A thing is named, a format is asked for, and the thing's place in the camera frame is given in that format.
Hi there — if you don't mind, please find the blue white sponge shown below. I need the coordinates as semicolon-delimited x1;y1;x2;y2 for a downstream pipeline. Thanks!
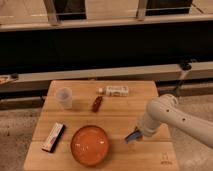
125;132;141;143

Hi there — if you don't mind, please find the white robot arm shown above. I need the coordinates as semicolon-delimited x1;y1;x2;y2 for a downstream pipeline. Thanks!
134;94;213;149

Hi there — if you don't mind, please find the white medicine bottle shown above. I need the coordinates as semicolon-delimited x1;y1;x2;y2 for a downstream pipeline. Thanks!
98;86;129;96

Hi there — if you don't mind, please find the orange bowl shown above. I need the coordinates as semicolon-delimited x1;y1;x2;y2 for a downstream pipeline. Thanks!
70;125;110;166

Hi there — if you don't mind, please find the small red bottle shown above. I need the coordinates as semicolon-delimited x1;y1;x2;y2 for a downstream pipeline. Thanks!
92;96;103;112

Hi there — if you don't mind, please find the wooden cutting board table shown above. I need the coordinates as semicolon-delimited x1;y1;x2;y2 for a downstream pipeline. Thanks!
24;80;179;171

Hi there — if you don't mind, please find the black clamp on rail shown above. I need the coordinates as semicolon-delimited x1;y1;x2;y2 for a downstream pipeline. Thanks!
179;59;197;71

